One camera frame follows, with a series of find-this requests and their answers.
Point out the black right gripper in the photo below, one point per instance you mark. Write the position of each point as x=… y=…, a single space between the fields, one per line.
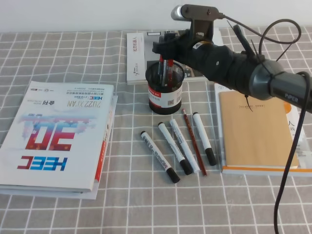
x=210 y=60

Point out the red gel pen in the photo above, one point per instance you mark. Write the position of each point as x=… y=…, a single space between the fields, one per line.
x=170 y=72

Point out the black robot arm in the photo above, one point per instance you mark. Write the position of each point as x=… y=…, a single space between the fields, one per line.
x=245 y=72

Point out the red capped pen in holder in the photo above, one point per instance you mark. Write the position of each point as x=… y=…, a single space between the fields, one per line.
x=160 y=69

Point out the grey pen in holder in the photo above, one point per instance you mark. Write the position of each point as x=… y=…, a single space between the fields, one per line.
x=165 y=73

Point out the black mesh pen holder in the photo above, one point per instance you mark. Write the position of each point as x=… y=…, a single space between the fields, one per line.
x=164 y=100

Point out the rightmost white marker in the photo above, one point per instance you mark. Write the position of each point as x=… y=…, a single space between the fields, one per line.
x=204 y=138

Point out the red pencil with eraser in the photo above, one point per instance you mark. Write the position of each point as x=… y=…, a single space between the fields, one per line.
x=198 y=156

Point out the tan classic notebook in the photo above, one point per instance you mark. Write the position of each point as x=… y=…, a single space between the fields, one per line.
x=256 y=132

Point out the grey checkered tablecloth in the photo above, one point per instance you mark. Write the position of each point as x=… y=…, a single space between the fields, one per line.
x=135 y=196

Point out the leftmost white marker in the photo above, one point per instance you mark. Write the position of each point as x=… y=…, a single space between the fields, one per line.
x=159 y=155

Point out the white HEEC magazine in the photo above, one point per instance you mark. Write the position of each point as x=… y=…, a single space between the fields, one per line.
x=56 y=137

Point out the white orange book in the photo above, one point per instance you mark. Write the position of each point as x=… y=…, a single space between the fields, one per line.
x=292 y=117

